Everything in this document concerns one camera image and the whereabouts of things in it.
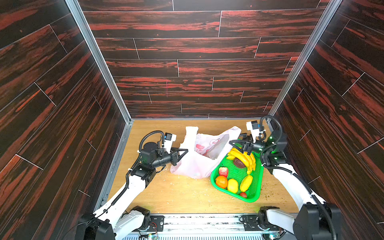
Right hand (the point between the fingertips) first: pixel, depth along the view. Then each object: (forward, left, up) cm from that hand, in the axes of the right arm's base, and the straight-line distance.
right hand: (231, 137), depth 71 cm
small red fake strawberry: (-18, -9, -27) cm, 34 cm away
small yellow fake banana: (-12, -11, -26) cm, 31 cm away
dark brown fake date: (-1, -8, -24) cm, 25 cm away
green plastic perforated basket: (-6, -10, -30) cm, 32 cm away
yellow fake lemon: (-14, -4, -26) cm, 30 cm away
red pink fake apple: (-5, +1, -26) cm, 26 cm away
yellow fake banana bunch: (0, -13, -20) cm, 24 cm away
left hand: (-6, +21, -5) cm, 22 cm away
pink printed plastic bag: (+1, +14, -14) cm, 19 cm away
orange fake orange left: (-13, +3, -23) cm, 26 cm away
